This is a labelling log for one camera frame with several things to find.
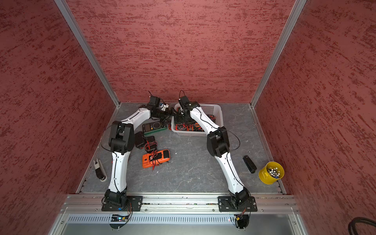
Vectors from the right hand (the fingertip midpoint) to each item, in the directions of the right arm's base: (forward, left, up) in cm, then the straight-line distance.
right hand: (181, 123), depth 99 cm
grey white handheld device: (-30, +46, -2) cm, 55 cm away
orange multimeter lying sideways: (-24, +16, -2) cm, 29 cm away
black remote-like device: (-27, -42, -6) cm, 50 cm away
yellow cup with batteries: (-37, -45, +8) cm, 59 cm away
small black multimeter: (-15, +20, -3) cm, 25 cm away
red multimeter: (-4, -3, +1) cm, 5 cm away
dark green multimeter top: (+1, +21, -4) cm, 22 cm away
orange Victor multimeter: (-2, -11, -3) cm, 12 cm away
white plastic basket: (+14, -25, -1) cm, 28 cm away
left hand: (+3, +4, +1) cm, 5 cm away
